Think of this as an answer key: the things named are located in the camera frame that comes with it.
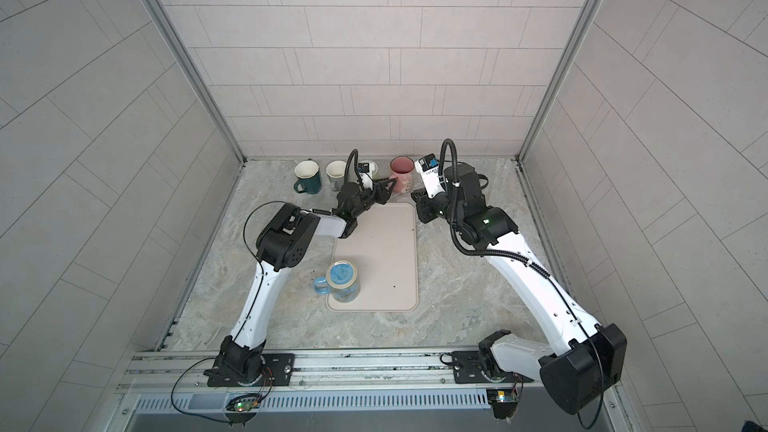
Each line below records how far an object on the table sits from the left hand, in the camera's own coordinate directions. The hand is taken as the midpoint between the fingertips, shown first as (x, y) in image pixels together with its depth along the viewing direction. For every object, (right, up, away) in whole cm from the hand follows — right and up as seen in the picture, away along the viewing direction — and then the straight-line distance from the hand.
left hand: (401, 176), depth 99 cm
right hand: (+2, -5, -26) cm, 27 cm away
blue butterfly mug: (-15, -27, -25) cm, 40 cm away
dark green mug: (-31, 0, -2) cm, 31 cm away
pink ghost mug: (0, +3, +6) cm, 6 cm away
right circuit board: (+23, -53, -31) cm, 65 cm away
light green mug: (-9, +2, -8) cm, 12 cm away
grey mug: (-23, +1, +3) cm, 23 cm away
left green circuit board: (-36, -52, -35) cm, 72 cm away
